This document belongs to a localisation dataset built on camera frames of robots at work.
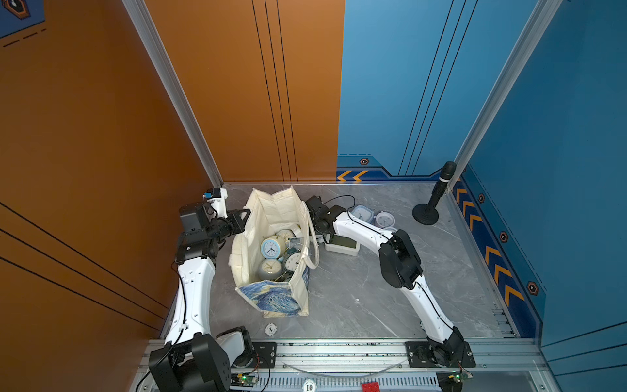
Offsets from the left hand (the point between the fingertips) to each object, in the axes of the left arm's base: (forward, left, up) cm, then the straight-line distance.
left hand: (249, 208), depth 78 cm
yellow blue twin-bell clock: (-4, -5, -18) cm, 19 cm away
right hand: (+8, -21, -22) cm, 31 cm away
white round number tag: (-44, -21, -19) cm, 52 cm away
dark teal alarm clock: (-9, -13, -17) cm, 23 cm away
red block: (-44, -38, -23) cm, 63 cm away
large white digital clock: (0, -32, -21) cm, 38 cm away
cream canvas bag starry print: (+4, -2, -9) cm, 10 cm away
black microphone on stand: (+19, -70, -26) cm, 77 cm away
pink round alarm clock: (+13, -50, -23) cm, 56 cm away
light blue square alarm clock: (+17, -41, -23) cm, 50 cm away
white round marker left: (-30, -7, -26) cm, 40 cm away
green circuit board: (-43, -2, -26) cm, 50 cm away
